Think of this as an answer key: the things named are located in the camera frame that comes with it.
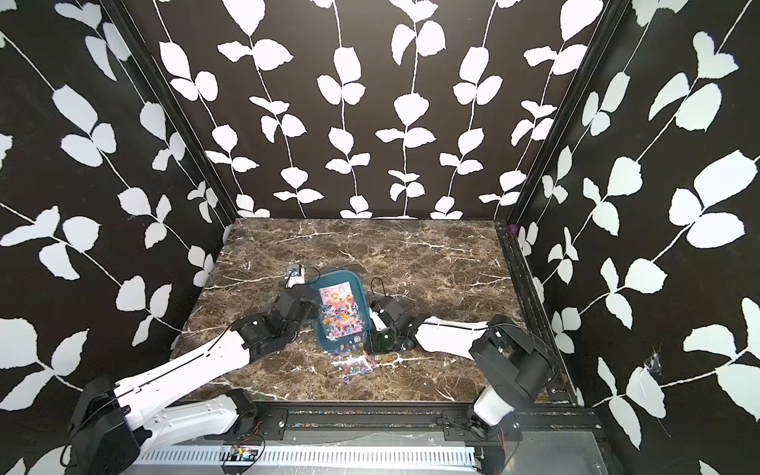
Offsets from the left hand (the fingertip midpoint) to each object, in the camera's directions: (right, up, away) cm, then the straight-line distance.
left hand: (312, 288), depth 81 cm
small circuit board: (-14, -39, -11) cm, 43 cm away
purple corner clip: (+74, +19, +42) cm, 87 cm away
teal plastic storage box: (+9, -17, +3) cm, 19 cm away
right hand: (+13, -17, +3) cm, 22 cm away
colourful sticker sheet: (+7, -8, +6) cm, 12 cm away
